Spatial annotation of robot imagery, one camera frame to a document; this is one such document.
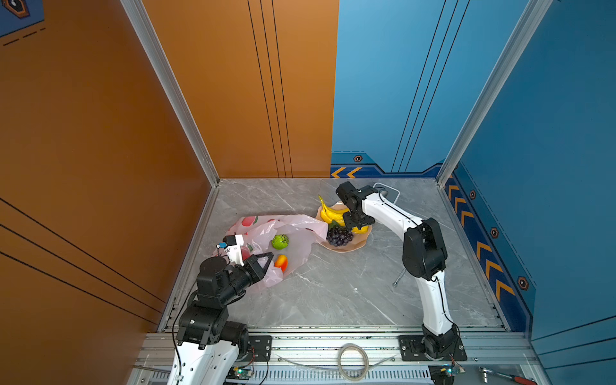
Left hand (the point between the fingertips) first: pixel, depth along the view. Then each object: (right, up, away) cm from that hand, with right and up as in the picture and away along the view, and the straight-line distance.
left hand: (275, 252), depth 69 cm
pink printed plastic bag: (+2, +1, +24) cm, 24 cm away
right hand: (+29, +6, +28) cm, 41 cm away
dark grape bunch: (+21, +1, +24) cm, 32 cm away
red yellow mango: (-1, -8, +19) cm, 21 cm away
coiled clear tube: (+19, -34, +1) cm, 39 cm away
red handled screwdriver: (+72, -36, -2) cm, 80 cm away
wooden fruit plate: (+28, -2, +25) cm, 38 cm away
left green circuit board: (-11, -36, +1) cm, 38 cm away
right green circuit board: (+50, -37, +1) cm, 62 cm away
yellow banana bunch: (+20, +9, +29) cm, 36 cm away
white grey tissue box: (+45, +19, +40) cm, 63 cm away
